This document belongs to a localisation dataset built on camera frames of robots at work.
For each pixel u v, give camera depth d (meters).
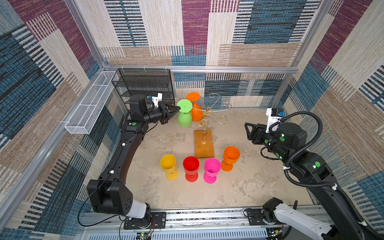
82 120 0.70
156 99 0.69
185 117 0.79
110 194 0.41
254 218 0.73
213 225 0.73
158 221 0.73
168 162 0.82
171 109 0.68
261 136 0.54
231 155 0.86
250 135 0.57
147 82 1.05
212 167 0.79
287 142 0.43
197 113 0.87
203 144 1.00
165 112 0.63
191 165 0.76
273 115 0.52
